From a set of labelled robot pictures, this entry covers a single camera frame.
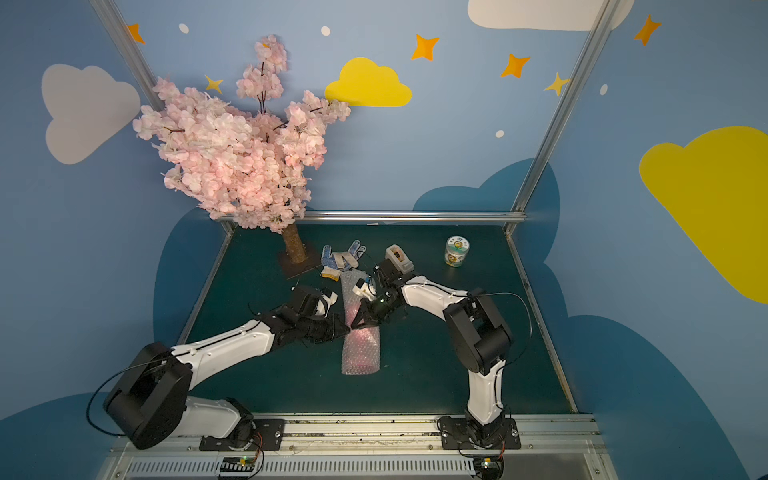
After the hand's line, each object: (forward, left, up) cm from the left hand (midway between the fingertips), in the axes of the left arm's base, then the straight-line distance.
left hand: (353, 327), depth 85 cm
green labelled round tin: (+31, -34, -1) cm, 46 cm away
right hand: (+1, -1, -1) cm, 2 cm away
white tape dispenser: (+30, -14, -5) cm, 33 cm away
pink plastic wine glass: (-6, -3, -1) cm, 7 cm away
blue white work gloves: (+28, +10, -7) cm, 31 cm away
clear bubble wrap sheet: (+15, +3, +2) cm, 15 cm away
